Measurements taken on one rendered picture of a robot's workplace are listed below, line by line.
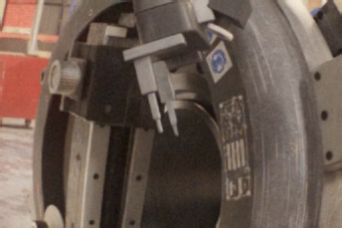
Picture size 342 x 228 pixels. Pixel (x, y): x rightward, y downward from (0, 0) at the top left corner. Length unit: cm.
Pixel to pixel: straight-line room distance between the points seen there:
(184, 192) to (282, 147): 52
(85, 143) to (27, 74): 534
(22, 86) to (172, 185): 518
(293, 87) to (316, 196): 11
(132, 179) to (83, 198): 9
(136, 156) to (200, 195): 25
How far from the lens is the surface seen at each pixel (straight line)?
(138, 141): 78
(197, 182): 100
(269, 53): 51
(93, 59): 65
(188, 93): 83
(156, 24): 40
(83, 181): 77
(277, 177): 48
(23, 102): 610
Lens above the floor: 76
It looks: 3 degrees down
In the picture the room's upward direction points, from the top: 7 degrees clockwise
